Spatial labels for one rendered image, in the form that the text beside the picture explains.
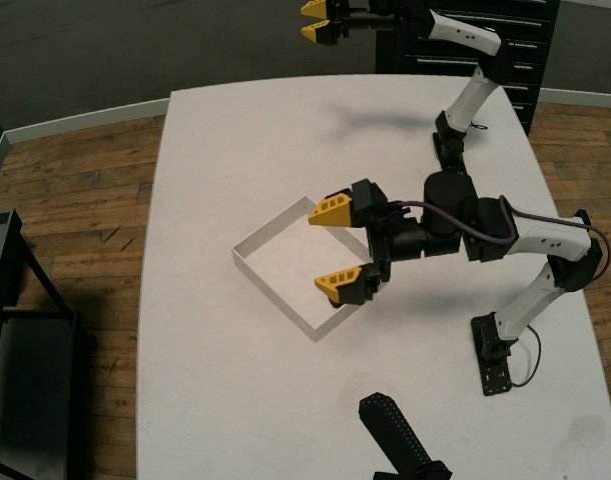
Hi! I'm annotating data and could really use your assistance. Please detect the dark brown ball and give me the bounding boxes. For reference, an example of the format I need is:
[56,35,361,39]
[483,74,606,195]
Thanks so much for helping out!
[327,296,344,309]

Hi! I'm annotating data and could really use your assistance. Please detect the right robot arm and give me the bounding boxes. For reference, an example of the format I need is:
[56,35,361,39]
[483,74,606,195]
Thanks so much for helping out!
[367,0,513,176]

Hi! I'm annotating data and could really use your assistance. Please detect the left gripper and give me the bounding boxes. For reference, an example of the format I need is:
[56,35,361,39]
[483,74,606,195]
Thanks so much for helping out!
[308,188,421,305]

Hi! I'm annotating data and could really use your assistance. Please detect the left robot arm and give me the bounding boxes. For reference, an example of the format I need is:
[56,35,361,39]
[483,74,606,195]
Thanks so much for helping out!
[351,171,603,397]

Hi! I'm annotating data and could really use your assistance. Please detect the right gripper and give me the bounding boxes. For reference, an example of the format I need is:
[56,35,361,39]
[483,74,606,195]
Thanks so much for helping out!
[301,0,369,46]

